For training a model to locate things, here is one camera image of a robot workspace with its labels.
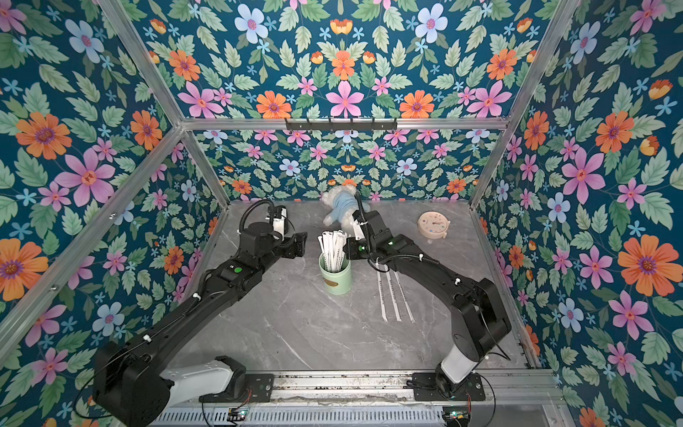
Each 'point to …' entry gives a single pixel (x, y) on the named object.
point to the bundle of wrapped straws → (333, 248)
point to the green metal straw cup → (336, 283)
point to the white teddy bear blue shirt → (342, 198)
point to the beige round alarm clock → (433, 224)
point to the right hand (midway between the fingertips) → (350, 242)
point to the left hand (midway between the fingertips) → (297, 230)
